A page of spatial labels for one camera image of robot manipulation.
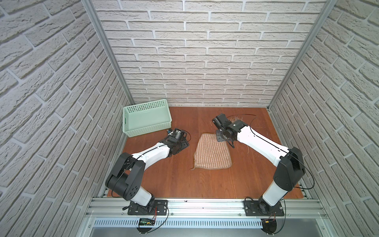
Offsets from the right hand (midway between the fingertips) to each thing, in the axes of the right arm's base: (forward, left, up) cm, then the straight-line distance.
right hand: (219, 135), depth 85 cm
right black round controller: (-44, -19, -15) cm, 50 cm away
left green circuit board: (-38, +41, -16) cm, 58 cm away
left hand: (+3, +22, -7) cm, 23 cm away
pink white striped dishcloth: (-6, +4, -11) cm, 13 cm away
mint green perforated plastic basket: (+30, +51, -14) cm, 60 cm away
